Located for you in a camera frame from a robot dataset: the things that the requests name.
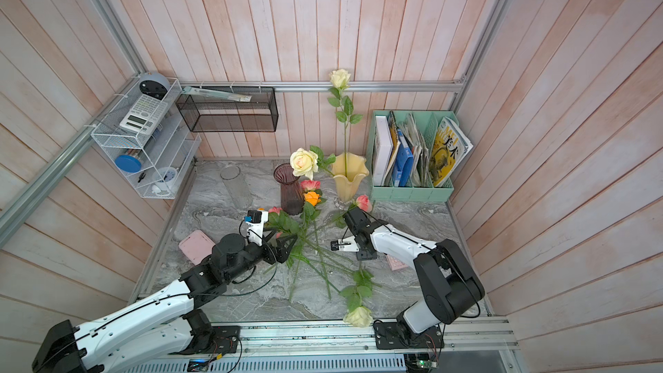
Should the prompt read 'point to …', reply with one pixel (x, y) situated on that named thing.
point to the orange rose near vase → (318, 248)
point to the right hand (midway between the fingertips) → (367, 236)
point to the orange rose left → (311, 211)
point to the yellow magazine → (451, 146)
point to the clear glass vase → (236, 187)
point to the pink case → (197, 246)
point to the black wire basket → (203, 114)
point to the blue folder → (401, 173)
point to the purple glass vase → (292, 194)
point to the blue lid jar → (128, 163)
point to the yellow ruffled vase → (348, 170)
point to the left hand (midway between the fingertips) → (286, 236)
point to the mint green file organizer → (419, 127)
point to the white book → (382, 148)
